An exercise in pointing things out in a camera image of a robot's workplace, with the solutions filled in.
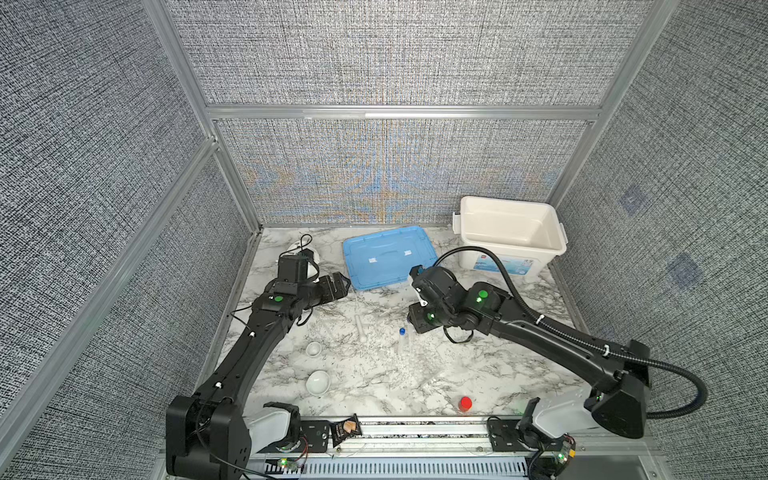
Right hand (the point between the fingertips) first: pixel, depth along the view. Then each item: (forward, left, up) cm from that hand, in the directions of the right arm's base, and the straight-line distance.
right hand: (412, 313), depth 75 cm
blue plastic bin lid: (+33, +7, -17) cm, 38 cm away
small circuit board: (-22, +16, -16) cm, 31 cm away
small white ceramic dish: (-2, +28, -16) cm, 33 cm away
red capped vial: (-17, -13, -17) cm, 27 cm away
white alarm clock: (+4, +23, +16) cm, 28 cm away
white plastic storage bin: (+44, -48, -17) cm, 67 cm away
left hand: (+9, +20, -1) cm, 22 cm away
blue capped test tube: (-4, +3, -2) cm, 5 cm away
